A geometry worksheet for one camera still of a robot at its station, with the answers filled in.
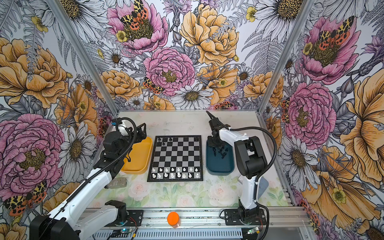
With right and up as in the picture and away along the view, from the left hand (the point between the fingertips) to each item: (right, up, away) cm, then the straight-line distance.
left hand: (140, 130), depth 79 cm
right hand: (+41, -12, +19) cm, 46 cm away
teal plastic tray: (+44, -20, +15) cm, 50 cm away
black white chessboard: (+17, -18, +14) cm, 28 cm away
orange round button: (+19, -38, -14) cm, 45 cm away
